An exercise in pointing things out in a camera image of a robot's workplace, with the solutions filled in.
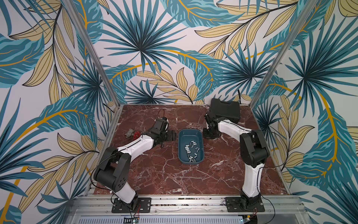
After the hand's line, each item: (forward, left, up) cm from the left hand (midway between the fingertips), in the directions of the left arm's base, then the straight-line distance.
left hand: (171, 136), depth 91 cm
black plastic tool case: (+31, -47, -8) cm, 57 cm away
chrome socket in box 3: (-6, -11, -7) cm, 15 cm away
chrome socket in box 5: (-11, -13, -8) cm, 19 cm away
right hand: (+5, -25, -6) cm, 27 cm away
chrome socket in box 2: (-4, -18, -7) cm, 20 cm away
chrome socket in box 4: (-9, -16, -7) cm, 20 cm away
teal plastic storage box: (-3, -14, -8) cm, 16 cm away
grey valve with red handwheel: (+4, +28, -5) cm, 29 cm away
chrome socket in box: (-2, -16, -7) cm, 17 cm away
